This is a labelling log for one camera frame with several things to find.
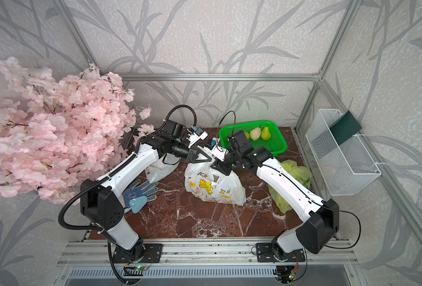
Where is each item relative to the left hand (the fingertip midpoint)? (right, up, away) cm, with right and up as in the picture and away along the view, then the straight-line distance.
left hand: (208, 159), depth 72 cm
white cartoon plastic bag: (+1, -10, 0) cm, 10 cm away
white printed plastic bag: (-27, -6, +23) cm, 36 cm away
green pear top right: (+33, +13, +39) cm, 53 cm away
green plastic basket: (+39, +6, +36) cm, 54 cm away
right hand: (+2, -1, +3) cm, 4 cm away
